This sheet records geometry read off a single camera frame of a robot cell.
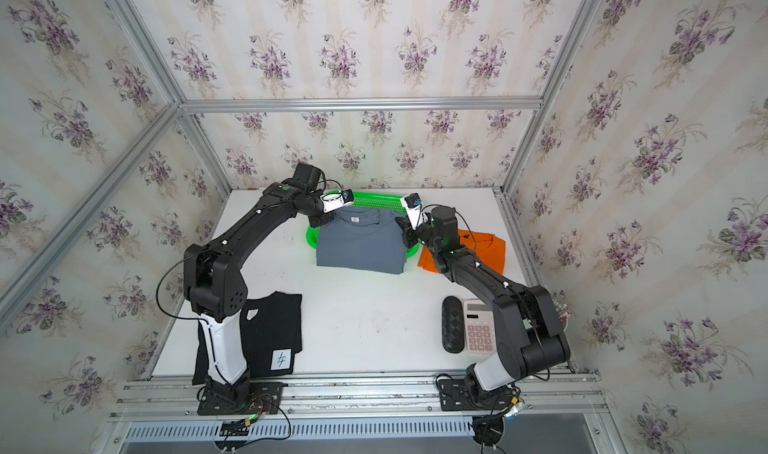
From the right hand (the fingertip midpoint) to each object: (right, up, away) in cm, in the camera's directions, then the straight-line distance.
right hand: (403, 217), depth 86 cm
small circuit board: (-42, -51, -15) cm, 68 cm away
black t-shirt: (-39, -35, +1) cm, 52 cm away
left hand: (-22, +2, +6) cm, 23 cm away
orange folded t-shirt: (+30, -11, +15) cm, 35 cm away
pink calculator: (+22, -32, -3) cm, 38 cm away
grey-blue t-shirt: (-12, -6, +1) cm, 14 cm away
